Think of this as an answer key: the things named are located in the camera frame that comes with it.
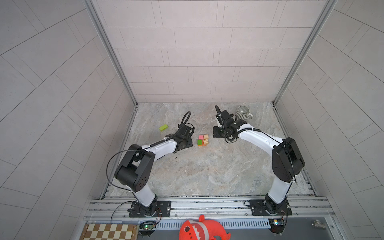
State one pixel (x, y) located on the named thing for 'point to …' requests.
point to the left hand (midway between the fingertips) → (192, 139)
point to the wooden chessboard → (110, 231)
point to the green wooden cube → (199, 142)
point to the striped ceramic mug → (243, 113)
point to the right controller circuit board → (277, 225)
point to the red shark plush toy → (201, 229)
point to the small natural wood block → (205, 141)
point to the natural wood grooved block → (206, 136)
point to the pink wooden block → (200, 137)
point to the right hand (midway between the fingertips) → (213, 133)
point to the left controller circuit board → (147, 228)
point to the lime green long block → (162, 128)
